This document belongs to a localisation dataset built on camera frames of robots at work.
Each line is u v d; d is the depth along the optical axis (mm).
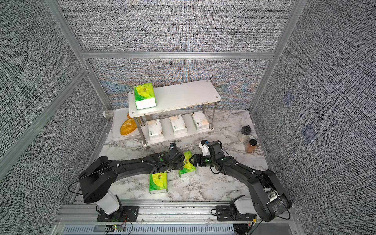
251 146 902
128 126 1044
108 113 1154
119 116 1135
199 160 763
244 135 977
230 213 729
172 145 797
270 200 423
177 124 979
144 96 711
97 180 444
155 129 955
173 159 669
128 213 732
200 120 982
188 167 830
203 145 812
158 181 780
